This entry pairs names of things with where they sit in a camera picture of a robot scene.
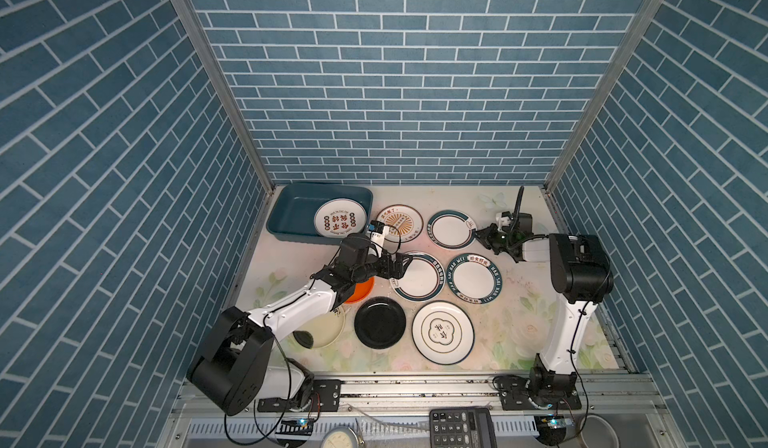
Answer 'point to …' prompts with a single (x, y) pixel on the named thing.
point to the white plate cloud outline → (443, 333)
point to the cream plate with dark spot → (322, 332)
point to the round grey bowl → (599, 432)
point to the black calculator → (462, 428)
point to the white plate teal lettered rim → (474, 278)
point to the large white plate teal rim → (422, 281)
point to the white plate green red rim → (451, 230)
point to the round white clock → (340, 437)
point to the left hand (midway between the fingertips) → (401, 256)
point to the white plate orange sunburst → (405, 222)
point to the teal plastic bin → (292, 207)
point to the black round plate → (380, 323)
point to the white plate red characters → (338, 218)
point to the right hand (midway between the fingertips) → (473, 229)
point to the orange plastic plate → (361, 291)
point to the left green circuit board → (301, 426)
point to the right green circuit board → (552, 425)
